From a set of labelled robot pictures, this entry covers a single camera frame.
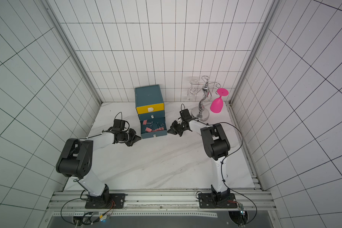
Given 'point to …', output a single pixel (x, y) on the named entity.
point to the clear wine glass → (192, 92)
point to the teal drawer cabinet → (148, 95)
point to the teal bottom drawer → (153, 128)
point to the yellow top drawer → (151, 108)
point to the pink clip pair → (148, 129)
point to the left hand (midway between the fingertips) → (141, 138)
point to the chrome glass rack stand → (200, 113)
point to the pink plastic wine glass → (217, 105)
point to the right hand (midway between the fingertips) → (163, 131)
